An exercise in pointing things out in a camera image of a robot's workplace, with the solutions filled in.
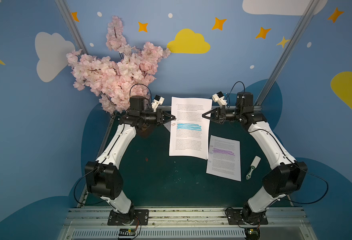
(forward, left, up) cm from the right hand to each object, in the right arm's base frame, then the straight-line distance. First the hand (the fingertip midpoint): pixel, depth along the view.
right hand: (206, 116), depth 70 cm
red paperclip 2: (-2, +15, -5) cm, 16 cm away
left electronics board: (-45, +36, -38) cm, 69 cm away
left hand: (+1, +15, -3) cm, 15 cm away
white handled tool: (-6, -34, -34) cm, 49 cm away
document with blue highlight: (-4, +7, -9) cm, 12 cm away
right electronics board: (-41, -27, -40) cm, 63 cm away
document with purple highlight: (-3, -17, -37) cm, 41 cm away
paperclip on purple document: (+7, -10, -37) cm, 39 cm away
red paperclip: (-6, +34, -37) cm, 50 cm away
